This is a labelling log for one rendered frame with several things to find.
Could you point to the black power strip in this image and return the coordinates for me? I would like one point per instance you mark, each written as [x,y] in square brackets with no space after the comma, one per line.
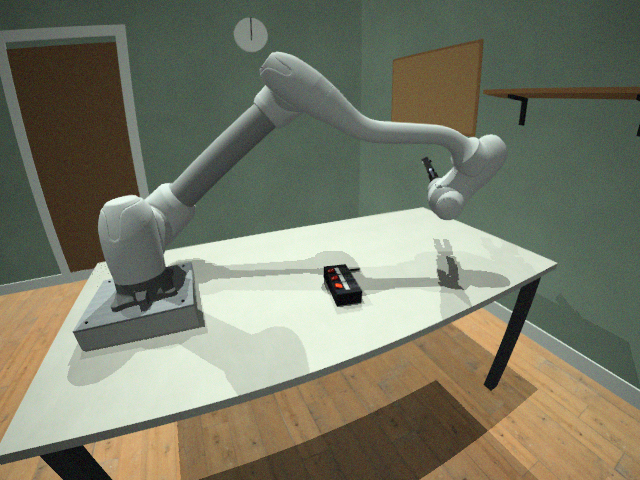
[342,285]

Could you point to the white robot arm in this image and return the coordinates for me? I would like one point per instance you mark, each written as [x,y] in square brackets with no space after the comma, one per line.
[134,236]

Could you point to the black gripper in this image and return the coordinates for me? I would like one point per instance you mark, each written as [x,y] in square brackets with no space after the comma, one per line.
[430,169]

